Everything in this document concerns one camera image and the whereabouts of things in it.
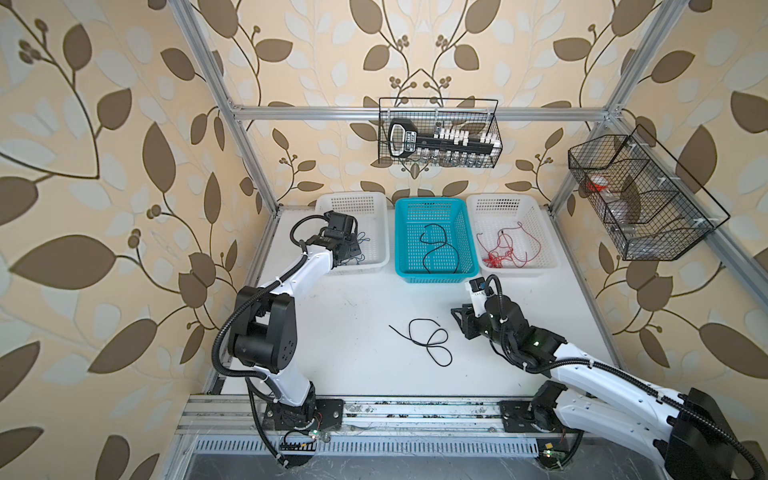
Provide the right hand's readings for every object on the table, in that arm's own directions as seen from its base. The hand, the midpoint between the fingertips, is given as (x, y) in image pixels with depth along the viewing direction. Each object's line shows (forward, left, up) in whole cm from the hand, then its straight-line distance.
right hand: (457, 309), depth 82 cm
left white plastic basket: (+46, +25, -6) cm, 53 cm away
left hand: (+22, +33, +4) cm, 40 cm away
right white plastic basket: (+34, -27, -10) cm, 45 cm away
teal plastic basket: (+33, +2, -11) cm, 35 cm away
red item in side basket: (+25, -39, +23) cm, 52 cm away
